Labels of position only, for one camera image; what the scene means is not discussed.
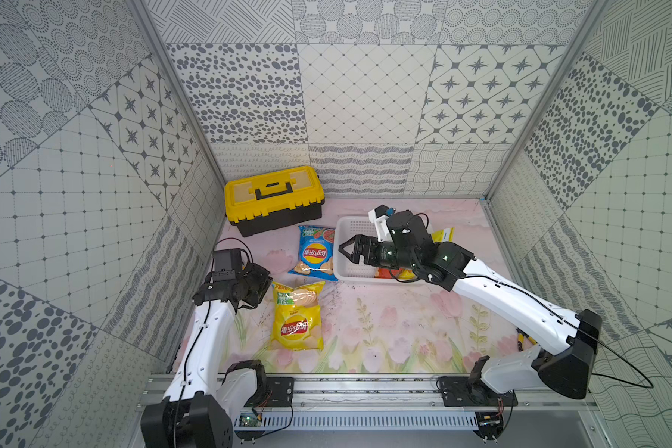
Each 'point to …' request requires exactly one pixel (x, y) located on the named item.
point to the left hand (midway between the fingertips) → (270, 271)
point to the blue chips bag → (315, 247)
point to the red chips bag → (385, 272)
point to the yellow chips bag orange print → (445, 235)
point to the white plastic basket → (347, 268)
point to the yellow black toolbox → (267, 202)
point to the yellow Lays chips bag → (296, 317)
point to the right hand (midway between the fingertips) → (351, 254)
